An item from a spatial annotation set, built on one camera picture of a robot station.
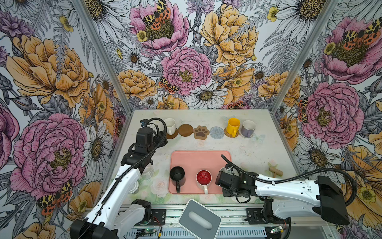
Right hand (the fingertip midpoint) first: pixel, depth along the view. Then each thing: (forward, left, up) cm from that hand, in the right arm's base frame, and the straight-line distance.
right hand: (229, 195), depth 77 cm
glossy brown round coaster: (+40, +31, -3) cm, 51 cm away
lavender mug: (+42, -20, 0) cm, 47 cm away
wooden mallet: (+13, -30, -3) cm, 33 cm away
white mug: (+41, +32, +6) cm, 52 cm away
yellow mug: (+42, -10, +4) cm, 43 cm away
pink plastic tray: (+22, +17, -4) cm, 28 cm away
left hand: (+24, +35, +17) cm, 46 cm away
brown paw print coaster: (+44, +12, -4) cm, 45 cm away
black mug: (+11, +27, -1) cm, 29 cm away
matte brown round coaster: (+45, +23, -3) cm, 51 cm away
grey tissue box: (-10, +15, -3) cm, 19 cm away
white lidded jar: (+3, +47, +3) cm, 48 cm away
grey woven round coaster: (+43, +1, -4) cm, 43 cm away
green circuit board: (-14, +39, -4) cm, 42 cm away
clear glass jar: (+12, +42, +3) cm, 44 cm away
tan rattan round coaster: (+40, -8, -3) cm, 41 cm away
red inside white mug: (+10, +12, -2) cm, 16 cm away
